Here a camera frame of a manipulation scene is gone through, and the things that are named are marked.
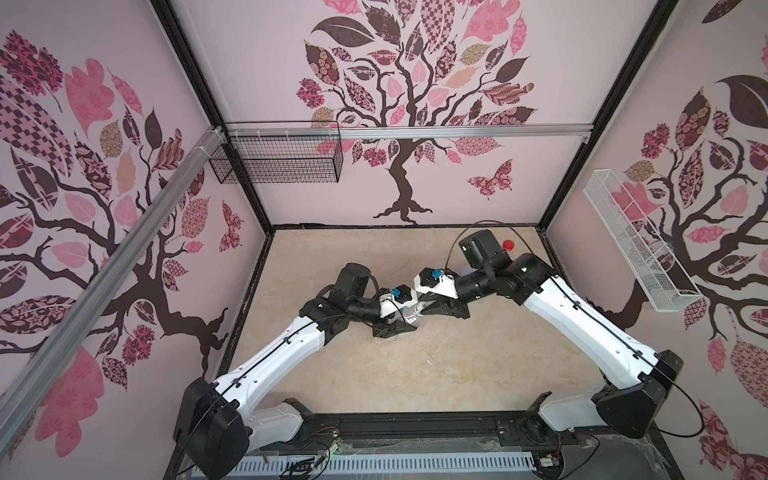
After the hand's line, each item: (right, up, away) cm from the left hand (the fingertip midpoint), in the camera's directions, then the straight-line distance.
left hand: (407, 318), depth 72 cm
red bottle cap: (+30, +19, +13) cm, 38 cm away
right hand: (+4, +4, -5) cm, 7 cm away
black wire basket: (-61, +62, +70) cm, 111 cm away
